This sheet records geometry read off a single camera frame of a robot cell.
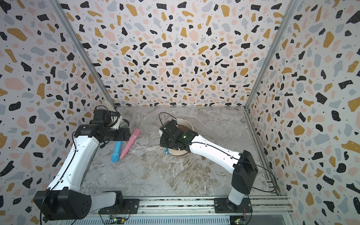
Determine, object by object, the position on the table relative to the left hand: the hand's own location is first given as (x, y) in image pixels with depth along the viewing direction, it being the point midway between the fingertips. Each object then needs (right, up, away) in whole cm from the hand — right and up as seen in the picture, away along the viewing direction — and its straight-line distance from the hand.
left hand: (123, 133), depth 78 cm
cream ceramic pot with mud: (+35, +5, +10) cm, 36 cm away
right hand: (+21, -5, -2) cm, 22 cm away
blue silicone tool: (-10, -16, +11) cm, 22 cm away
